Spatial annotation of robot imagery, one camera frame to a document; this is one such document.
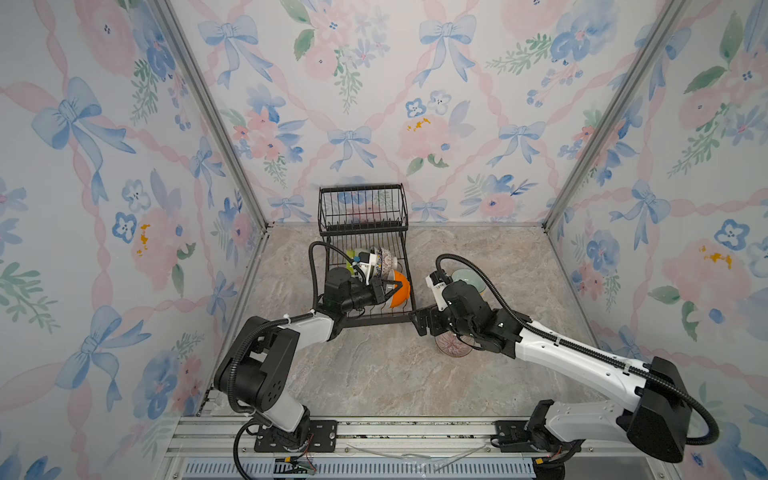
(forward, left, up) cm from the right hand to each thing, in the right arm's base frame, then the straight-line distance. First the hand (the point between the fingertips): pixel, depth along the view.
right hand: (424, 309), depth 79 cm
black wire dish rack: (+47, +22, -11) cm, 53 cm away
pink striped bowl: (-3, -9, -15) cm, 18 cm away
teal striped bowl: (+19, -17, -12) cm, 28 cm away
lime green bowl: (+5, +19, +12) cm, 23 cm away
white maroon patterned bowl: (+20, +10, -6) cm, 23 cm away
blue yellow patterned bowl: (+11, +12, +8) cm, 18 cm away
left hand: (+7, +5, +1) cm, 9 cm away
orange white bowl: (+5, +6, -2) cm, 8 cm away
